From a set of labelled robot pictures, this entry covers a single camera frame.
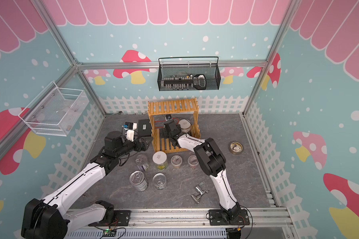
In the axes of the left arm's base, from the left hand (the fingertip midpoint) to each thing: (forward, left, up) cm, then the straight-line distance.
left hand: (147, 139), depth 80 cm
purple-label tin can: (-7, +4, -13) cm, 15 cm away
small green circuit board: (-40, +16, -23) cm, 49 cm away
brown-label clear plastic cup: (-4, -16, -16) cm, 23 cm away
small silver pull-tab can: (-17, -7, -16) cm, 24 cm away
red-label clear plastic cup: (-6, -25, -15) cm, 30 cm away
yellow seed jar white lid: (-6, -6, -11) cm, 14 cm away
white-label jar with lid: (+17, -21, -9) cm, 28 cm away
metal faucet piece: (-19, -29, -19) cm, 40 cm away
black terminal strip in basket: (+33, -28, +14) cm, 45 cm away
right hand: (+19, -9, -13) cm, 24 cm away
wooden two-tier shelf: (+16, -21, +6) cm, 27 cm away
